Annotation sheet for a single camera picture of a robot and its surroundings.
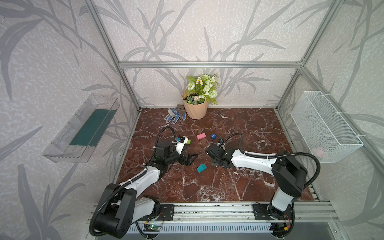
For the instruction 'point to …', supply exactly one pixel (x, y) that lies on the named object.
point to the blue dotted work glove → (173, 113)
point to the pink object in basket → (318, 151)
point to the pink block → (201, 136)
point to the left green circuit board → (151, 227)
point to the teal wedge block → (201, 167)
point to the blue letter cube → (213, 136)
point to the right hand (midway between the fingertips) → (216, 154)
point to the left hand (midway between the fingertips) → (193, 147)
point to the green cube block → (189, 142)
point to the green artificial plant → (205, 87)
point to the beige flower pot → (196, 111)
